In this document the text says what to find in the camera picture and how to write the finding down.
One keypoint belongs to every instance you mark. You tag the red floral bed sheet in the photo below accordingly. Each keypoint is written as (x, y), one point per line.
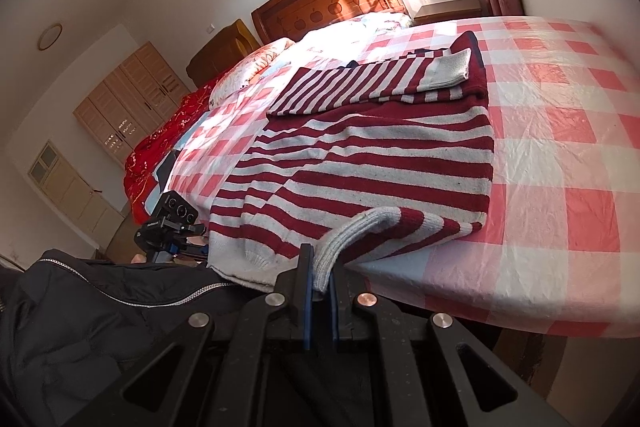
(139, 181)

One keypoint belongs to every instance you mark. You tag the wooden door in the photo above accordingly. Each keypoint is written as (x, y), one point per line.
(72, 195)

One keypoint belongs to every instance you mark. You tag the floral folded quilt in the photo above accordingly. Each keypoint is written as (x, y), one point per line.
(346, 37)

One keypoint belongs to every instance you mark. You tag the pink checkered bed sheet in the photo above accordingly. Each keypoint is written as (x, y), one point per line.
(559, 251)

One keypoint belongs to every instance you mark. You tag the pink floral pillow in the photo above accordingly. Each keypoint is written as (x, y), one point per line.
(243, 73)

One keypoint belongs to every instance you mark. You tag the wooden nightstand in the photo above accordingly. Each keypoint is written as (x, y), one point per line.
(448, 10)

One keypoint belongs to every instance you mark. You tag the striped red grey navy sweater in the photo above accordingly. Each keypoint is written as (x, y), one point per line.
(360, 163)

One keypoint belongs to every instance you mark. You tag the wooden wardrobe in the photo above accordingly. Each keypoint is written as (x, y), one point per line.
(131, 102)

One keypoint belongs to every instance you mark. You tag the round wall lamp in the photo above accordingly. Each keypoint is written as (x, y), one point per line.
(49, 36)

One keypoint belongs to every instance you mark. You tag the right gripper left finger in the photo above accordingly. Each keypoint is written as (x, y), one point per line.
(201, 374)

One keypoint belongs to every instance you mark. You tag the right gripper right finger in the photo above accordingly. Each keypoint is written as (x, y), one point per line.
(428, 369)

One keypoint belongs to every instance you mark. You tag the black jacket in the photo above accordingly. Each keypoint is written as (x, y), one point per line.
(70, 328)

